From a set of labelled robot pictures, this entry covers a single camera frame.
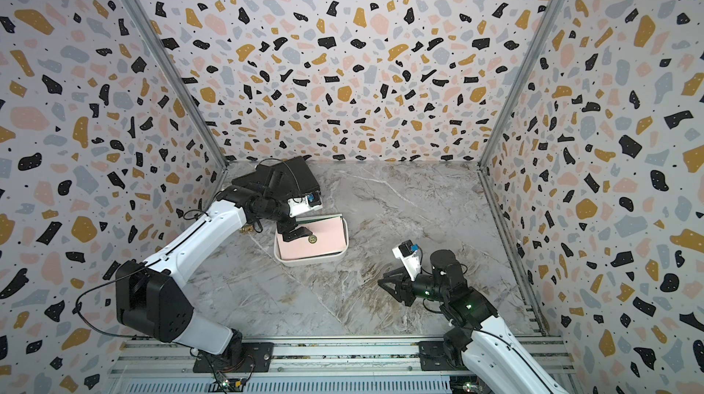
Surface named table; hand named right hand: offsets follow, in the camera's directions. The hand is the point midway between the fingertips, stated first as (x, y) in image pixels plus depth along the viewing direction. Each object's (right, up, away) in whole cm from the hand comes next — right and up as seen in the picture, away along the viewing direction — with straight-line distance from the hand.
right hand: (383, 282), depth 73 cm
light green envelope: (-24, +15, +19) cm, 34 cm away
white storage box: (-22, +2, +15) cm, 27 cm away
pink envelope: (-18, +8, +19) cm, 28 cm away
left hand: (-23, +17, +10) cm, 30 cm away
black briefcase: (-24, +27, -3) cm, 37 cm away
